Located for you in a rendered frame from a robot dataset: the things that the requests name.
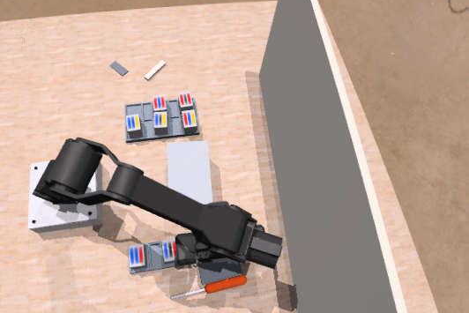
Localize grey flat panel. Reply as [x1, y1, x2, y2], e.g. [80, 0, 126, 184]
[259, 0, 407, 313]

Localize grey label with blue, black and yellow stripes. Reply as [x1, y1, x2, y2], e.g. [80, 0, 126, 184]
[154, 112, 168, 136]

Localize white label with red and blue stripes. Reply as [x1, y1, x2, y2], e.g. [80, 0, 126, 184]
[153, 95, 167, 112]

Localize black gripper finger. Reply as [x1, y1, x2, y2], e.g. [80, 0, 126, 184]
[197, 255, 212, 264]

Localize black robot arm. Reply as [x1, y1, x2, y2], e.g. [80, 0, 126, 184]
[32, 138, 282, 269]

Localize white flat bar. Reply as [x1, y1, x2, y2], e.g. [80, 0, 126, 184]
[145, 60, 166, 81]

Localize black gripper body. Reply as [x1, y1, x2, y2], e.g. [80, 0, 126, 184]
[175, 224, 265, 265]

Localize orange-handled screwdriver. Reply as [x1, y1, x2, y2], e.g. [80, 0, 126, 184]
[170, 275, 247, 299]

